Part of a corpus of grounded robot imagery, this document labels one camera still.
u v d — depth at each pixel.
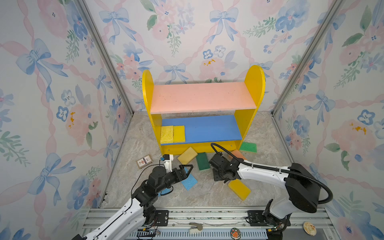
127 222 0.52
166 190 0.68
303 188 0.43
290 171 0.46
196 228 0.70
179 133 0.88
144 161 0.92
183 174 0.68
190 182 0.85
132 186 0.62
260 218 0.73
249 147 0.99
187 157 0.93
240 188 0.83
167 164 0.71
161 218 0.75
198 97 0.70
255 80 0.62
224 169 0.64
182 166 0.68
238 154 0.97
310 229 0.72
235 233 0.70
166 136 0.88
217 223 0.73
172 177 0.69
